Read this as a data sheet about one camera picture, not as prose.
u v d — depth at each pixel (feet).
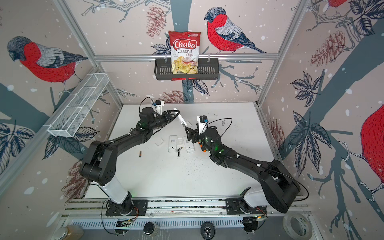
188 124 2.81
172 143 3.20
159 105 2.69
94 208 2.45
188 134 2.39
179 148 3.12
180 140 3.24
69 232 2.00
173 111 2.73
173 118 2.61
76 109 2.52
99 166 1.54
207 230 1.92
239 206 2.15
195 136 2.30
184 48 2.74
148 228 1.99
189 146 3.12
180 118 2.74
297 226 2.33
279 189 1.38
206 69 3.11
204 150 3.04
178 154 3.03
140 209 2.39
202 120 2.22
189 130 2.36
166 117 2.55
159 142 3.23
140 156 3.02
